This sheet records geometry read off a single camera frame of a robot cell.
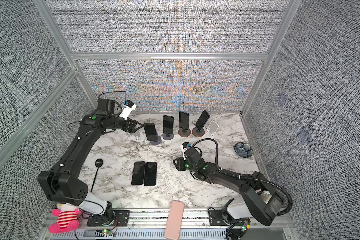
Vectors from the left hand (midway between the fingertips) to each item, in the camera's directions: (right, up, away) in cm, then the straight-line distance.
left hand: (137, 122), depth 80 cm
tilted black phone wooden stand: (+38, +2, +17) cm, 41 cm away
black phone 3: (+15, -1, +17) cm, 23 cm away
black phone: (+6, -32, +6) cm, 33 cm away
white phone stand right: (+45, -3, +20) cm, 49 cm away
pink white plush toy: (-28, -45, -12) cm, 55 cm away
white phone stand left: (-4, -10, +22) cm, 25 cm away
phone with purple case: (-2, -31, +11) cm, 32 cm away
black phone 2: (+5, -5, +13) cm, 15 cm away
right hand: (+21, -22, +6) cm, 31 cm away
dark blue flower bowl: (+65, -17, +17) cm, 69 cm away
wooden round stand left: (+26, -6, +27) cm, 38 cm away
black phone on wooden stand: (+26, +3, +18) cm, 32 cm away
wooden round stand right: (+36, -7, +26) cm, 45 cm away
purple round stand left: (+7, -13, +22) cm, 27 cm away
